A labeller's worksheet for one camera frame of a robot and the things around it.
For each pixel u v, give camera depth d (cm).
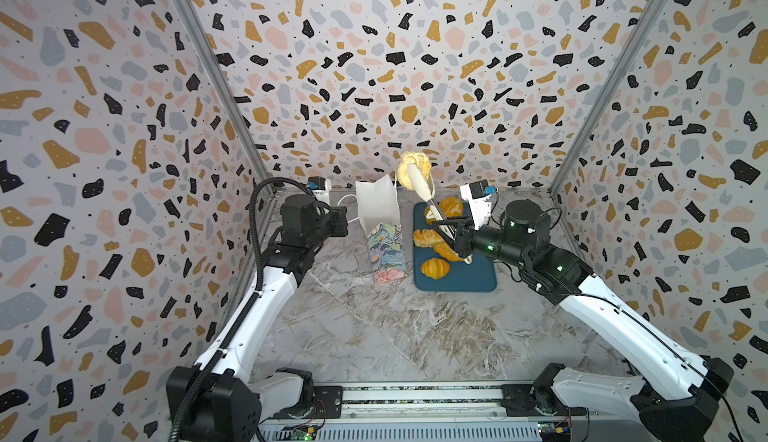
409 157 66
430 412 73
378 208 94
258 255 50
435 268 95
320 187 66
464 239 56
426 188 63
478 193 55
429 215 64
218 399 38
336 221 68
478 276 95
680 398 39
